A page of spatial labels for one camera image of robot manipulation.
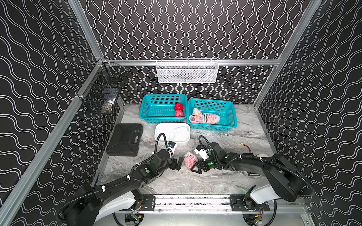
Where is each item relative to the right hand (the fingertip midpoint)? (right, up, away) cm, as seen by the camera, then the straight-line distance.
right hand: (195, 167), depth 85 cm
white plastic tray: (-20, +23, +18) cm, 36 cm away
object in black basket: (-52, +36, -2) cm, 64 cm away
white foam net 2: (-10, +15, +11) cm, 21 cm away
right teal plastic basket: (+27, +36, +28) cm, 54 cm away
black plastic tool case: (-45, +15, +8) cm, 48 cm away
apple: (-11, +39, +25) cm, 48 cm away
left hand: (-11, +9, -4) cm, 15 cm away
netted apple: (-3, +5, -2) cm, 6 cm away
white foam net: (-8, +20, +18) cm, 28 cm away
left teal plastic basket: (-26, +37, +32) cm, 56 cm away
